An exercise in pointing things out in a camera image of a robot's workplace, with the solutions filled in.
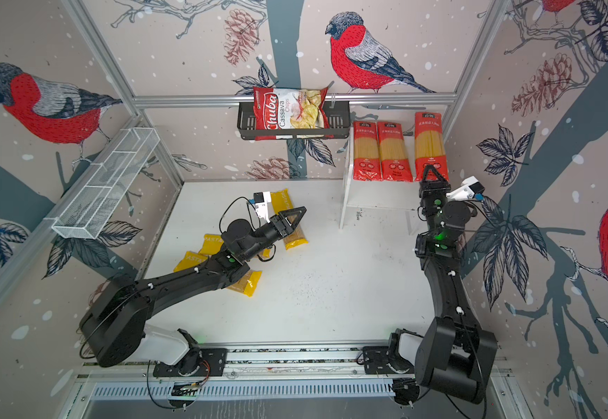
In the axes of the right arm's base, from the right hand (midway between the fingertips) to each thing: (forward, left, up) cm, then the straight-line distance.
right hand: (417, 166), depth 69 cm
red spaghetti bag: (+5, +12, -4) cm, 14 cm away
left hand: (-11, +31, -8) cm, 33 cm away
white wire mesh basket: (-8, +92, -6) cm, 92 cm away
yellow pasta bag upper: (-4, +69, -36) cm, 78 cm away
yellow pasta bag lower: (-19, +52, -37) cm, 66 cm away
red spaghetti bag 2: (+9, +4, -4) cm, 10 cm away
